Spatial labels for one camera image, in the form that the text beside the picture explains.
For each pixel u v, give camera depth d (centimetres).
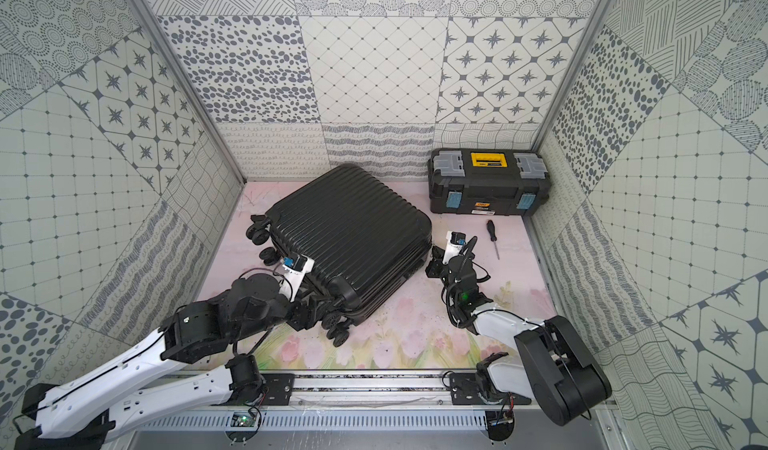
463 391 73
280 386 75
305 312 59
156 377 45
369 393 75
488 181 99
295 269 57
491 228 105
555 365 43
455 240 75
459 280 65
